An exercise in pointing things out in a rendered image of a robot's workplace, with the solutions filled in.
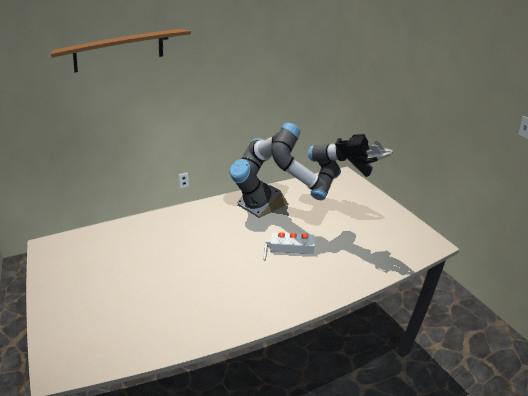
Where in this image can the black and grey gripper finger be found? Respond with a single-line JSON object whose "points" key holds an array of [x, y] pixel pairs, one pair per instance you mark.
{"points": [[374, 155], [384, 150]]}

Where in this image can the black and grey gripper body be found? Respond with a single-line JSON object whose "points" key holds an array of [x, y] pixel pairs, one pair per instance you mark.
{"points": [[353, 148]]}

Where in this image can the grey power strip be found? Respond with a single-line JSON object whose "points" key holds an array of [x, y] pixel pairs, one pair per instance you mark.
{"points": [[290, 243]]}

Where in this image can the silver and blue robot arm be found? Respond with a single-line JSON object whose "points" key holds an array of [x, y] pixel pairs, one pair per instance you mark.
{"points": [[257, 193]]}

